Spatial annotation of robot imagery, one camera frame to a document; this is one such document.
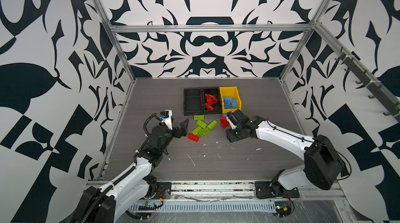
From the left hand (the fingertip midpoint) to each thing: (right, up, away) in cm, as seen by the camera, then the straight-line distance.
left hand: (180, 116), depth 80 cm
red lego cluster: (+17, +8, +25) cm, 31 cm away
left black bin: (+5, +6, +30) cm, 31 cm away
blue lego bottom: (+28, +5, +23) cm, 37 cm away
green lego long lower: (+8, -10, +12) cm, 18 cm away
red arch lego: (+16, +3, +22) cm, 27 cm away
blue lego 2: (+28, +9, +24) cm, 38 cm away
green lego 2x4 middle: (+11, -6, +15) cm, 20 cm away
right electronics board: (+47, -40, -9) cm, 63 cm away
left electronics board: (-13, -40, -8) cm, 43 cm away
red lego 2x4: (+24, -5, +13) cm, 28 cm away
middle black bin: (+20, +13, +30) cm, 38 cm away
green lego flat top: (+8, -3, +19) cm, 20 cm away
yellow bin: (+31, +13, +26) cm, 42 cm away
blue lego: (+32, +6, +25) cm, 41 cm away
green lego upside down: (+12, -11, +13) cm, 21 cm away
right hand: (+27, -11, +5) cm, 29 cm away
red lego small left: (+6, -13, +9) cm, 17 cm away
